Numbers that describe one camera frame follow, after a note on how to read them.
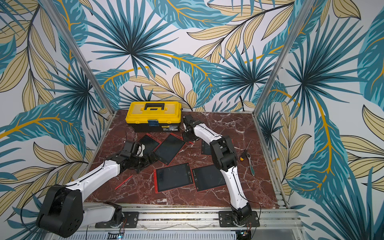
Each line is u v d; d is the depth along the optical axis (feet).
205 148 3.30
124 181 2.80
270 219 2.48
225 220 2.41
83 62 2.88
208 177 2.90
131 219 2.42
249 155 3.12
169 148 3.30
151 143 3.37
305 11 2.30
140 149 2.39
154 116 3.14
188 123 2.73
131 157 2.23
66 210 1.31
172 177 3.02
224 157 1.96
